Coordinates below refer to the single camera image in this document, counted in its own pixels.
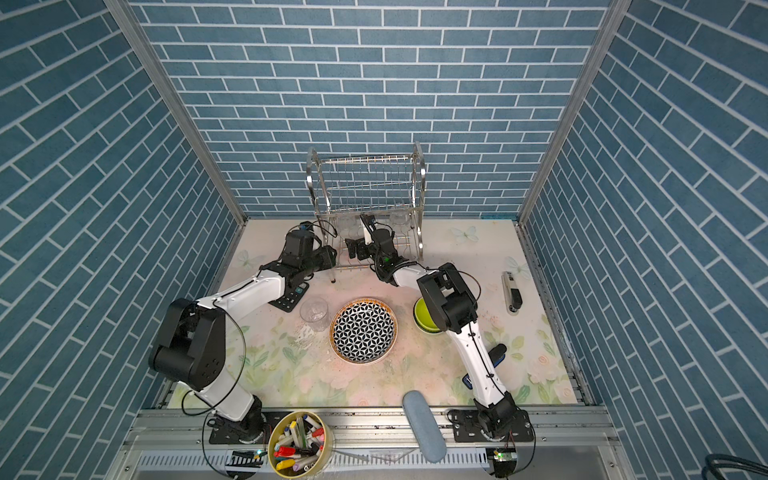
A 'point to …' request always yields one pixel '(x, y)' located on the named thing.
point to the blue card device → (466, 380)
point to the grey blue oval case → (425, 425)
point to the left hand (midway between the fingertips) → (332, 251)
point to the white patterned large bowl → (364, 331)
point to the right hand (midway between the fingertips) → (356, 233)
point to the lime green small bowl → (423, 318)
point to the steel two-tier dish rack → (389, 188)
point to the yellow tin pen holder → (300, 445)
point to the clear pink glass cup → (315, 312)
